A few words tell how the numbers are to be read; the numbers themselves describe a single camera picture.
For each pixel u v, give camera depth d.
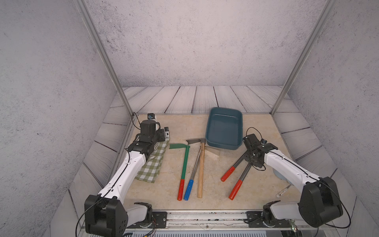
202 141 0.98
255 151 0.62
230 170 0.88
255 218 0.72
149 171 0.90
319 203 0.41
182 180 0.86
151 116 0.71
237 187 0.77
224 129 1.09
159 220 0.73
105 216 0.39
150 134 0.61
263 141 0.77
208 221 0.74
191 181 0.85
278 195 0.81
